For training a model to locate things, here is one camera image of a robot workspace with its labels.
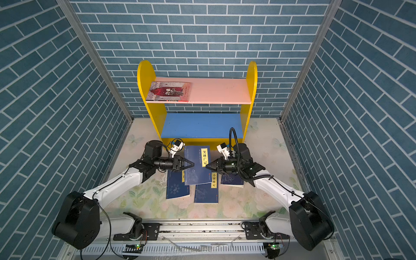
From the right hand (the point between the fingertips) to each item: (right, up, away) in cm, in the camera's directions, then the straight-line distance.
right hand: (208, 168), depth 75 cm
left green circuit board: (-32, -36, -2) cm, 48 cm away
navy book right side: (+13, -10, +14) cm, 21 cm away
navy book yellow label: (-5, -2, 0) cm, 6 cm away
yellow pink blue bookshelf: (-6, +19, +22) cm, 29 cm away
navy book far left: (-19, -12, +12) cm, 26 cm away
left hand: (-6, 0, -1) cm, 6 cm away
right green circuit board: (+30, -36, -3) cm, 47 cm away
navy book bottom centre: (-1, -15, +10) cm, 18 cm away
